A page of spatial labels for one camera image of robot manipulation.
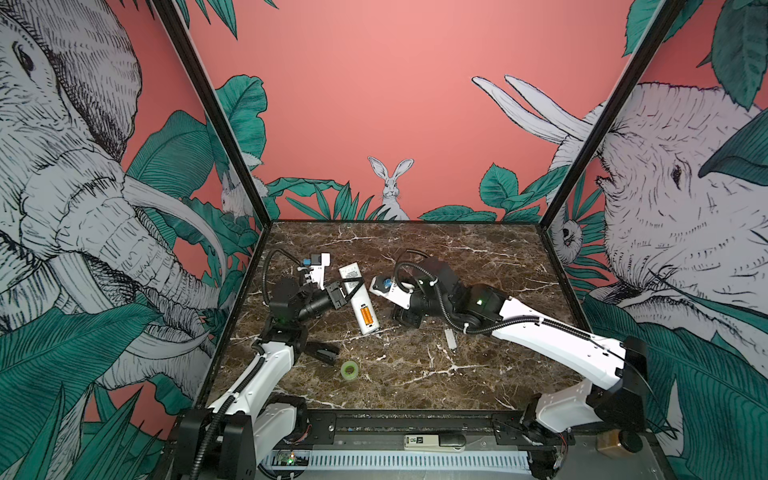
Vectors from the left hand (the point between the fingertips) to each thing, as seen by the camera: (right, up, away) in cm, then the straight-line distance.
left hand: (362, 280), depth 73 cm
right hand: (+5, -3, -4) cm, 7 cm away
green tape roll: (-5, -27, +11) cm, 29 cm away
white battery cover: (+25, -20, +18) cm, 37 cm away
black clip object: (-12, -22, +13) cm, 28 cm away
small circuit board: (-17, -42, -3) cm, 46 cm away
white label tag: (+14, -37, -4) cm, 40 cm away
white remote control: (-1, -5, +1) cm, 5 cm away
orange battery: (+1, -9, +1) cm, 9 cm away
